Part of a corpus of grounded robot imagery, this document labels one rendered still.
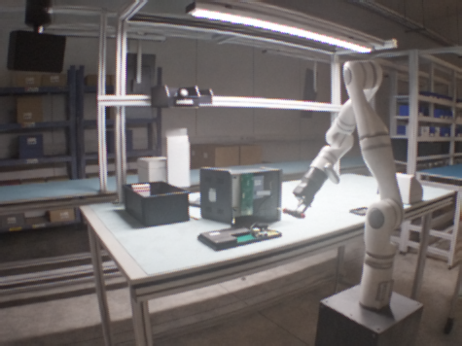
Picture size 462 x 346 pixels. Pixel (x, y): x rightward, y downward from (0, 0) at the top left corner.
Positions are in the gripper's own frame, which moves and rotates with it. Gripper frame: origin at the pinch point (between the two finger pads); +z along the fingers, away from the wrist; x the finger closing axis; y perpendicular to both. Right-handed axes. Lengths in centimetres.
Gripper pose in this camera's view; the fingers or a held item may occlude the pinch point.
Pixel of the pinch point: (296, 216)
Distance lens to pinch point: 114.5
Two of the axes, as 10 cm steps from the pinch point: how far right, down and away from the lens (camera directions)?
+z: -5.9, 7.5, -3.0
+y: -5.7, -1.2, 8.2
